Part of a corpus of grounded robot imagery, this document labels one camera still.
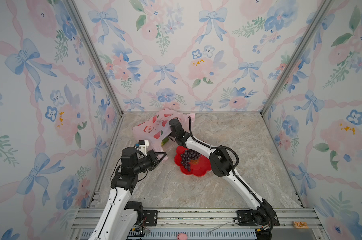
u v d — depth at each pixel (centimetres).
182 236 68
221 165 67
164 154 73
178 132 82
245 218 74
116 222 46
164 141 100
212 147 69
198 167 92
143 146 70
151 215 76
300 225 72
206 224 73
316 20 73
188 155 92
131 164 58
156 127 91
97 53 87
